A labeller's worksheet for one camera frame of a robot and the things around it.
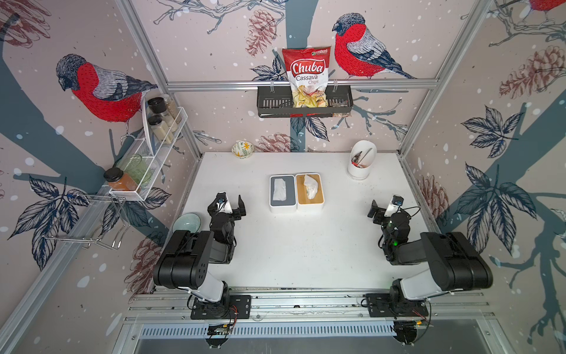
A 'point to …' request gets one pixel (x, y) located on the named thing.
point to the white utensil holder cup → (362, 156)
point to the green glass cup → (133, 167)
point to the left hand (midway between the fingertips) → (231, 192)
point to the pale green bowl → (186, 221)
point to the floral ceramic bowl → (242, 149)
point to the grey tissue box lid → (290, 190)
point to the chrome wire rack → (90, 219)
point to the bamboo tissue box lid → (302, 197)
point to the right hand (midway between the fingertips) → (384, 200)
